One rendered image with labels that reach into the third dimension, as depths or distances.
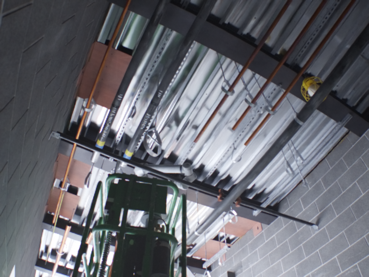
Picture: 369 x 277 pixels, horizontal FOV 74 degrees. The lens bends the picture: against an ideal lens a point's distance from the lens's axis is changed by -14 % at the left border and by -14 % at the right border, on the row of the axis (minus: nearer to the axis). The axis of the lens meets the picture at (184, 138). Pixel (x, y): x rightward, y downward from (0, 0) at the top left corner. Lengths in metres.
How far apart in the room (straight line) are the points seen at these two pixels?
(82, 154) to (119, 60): 1.18
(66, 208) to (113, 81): 2.36
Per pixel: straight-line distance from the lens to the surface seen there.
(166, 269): 1.81
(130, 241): 1.91
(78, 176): 3.91
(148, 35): 2.12
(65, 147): 3.34
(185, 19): 2.43
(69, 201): 4.39
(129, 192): 2.03
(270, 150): 2.39
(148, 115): 2.42
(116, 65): 2.84
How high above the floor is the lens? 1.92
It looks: 53 degrees up
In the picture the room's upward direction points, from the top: straight up
